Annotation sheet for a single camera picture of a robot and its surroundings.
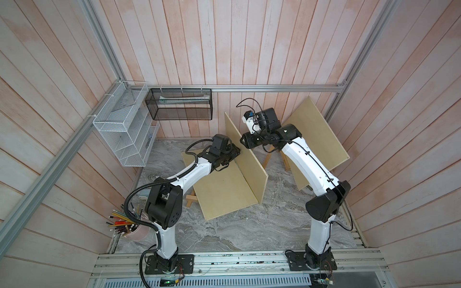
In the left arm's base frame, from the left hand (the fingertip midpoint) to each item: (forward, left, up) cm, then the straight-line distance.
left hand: (238, 154), depth 90 cm
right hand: (-1, -1, +12) cm, 12 cm away
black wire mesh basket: (+31, +34, +8) cm, 47 cm away
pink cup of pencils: (-34, +49, -4) cm, 60 cm away
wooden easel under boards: (-19, +24, -11) cm, 33 cm away
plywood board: (-13, +8, -16) cm, 22 cm away
